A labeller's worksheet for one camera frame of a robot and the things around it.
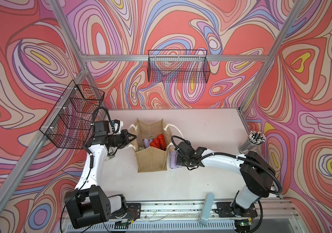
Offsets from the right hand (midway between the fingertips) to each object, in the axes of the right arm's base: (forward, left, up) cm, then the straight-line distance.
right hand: (181, 165), depth 87 cm
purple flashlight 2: (+15, +22, +2) cm, 27 cm away
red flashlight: (+11, +15, +8) cm, 21 cm away
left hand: (+9, +24, +19) cm, 32 cm away
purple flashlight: (+6, +4, +3) cm, 8 cm away
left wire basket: (+16, +60, +26) cm, 68 cm away
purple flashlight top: (-1, +1, -1) cm, 1 cm away
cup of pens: (+7, -42, +15) cm, 45 cm away
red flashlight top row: (+13, +11, +6) cm, 18 cm away
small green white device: (+6, +45, +3) cm, 45 cm away
